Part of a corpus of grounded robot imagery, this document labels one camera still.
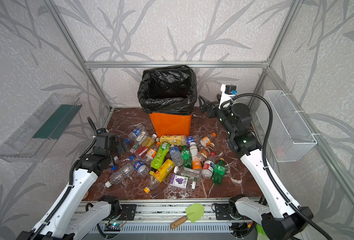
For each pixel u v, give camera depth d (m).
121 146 0.71
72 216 0.43
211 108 0.55
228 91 0.50
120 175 0.81
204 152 0.87
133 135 1.00
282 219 0.36
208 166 0.82
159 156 0.87
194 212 0.74
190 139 0.97
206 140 0.96
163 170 0.83
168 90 0.99
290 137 0.61
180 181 0.80
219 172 0.85
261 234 0.67
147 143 0.94
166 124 0.96
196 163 0.86
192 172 0.86
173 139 0.92
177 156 0.92
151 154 0.89
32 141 0.63
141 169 0.83
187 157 0.89
